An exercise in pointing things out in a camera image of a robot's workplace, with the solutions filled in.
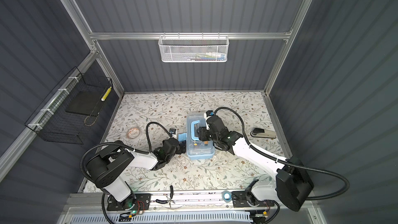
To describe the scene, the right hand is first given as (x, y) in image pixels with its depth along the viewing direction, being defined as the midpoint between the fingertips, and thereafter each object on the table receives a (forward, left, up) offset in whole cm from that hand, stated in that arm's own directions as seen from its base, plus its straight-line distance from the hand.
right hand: (201, 131), depth 82 cm
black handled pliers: (-30, +16, -14) cm, 37 cm away
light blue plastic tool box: (+2, +12, -10) cm, 15 cm away
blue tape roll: (-28, -12, -15) cm, 34 cm away
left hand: (+1, +14, -13) cm, 19 cm away
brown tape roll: (+8, +45, -14) cm, 48 cm away
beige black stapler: (+6, -37, -12) cm, 39 cm away
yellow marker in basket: (+15, +51, +14) cm, 55 cm away
